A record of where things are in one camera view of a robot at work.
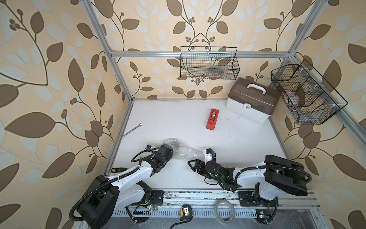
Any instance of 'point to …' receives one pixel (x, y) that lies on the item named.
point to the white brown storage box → (251, 100)
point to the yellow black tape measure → (186, 212)
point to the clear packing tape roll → (233, 215)
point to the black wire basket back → (213, 63)
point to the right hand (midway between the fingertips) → (189, 165)
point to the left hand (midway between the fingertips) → (168, 151)
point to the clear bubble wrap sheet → (182, 152)
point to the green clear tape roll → (213, 114)
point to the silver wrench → (123, 136)
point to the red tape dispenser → (212, 119)
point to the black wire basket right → (310, 99)
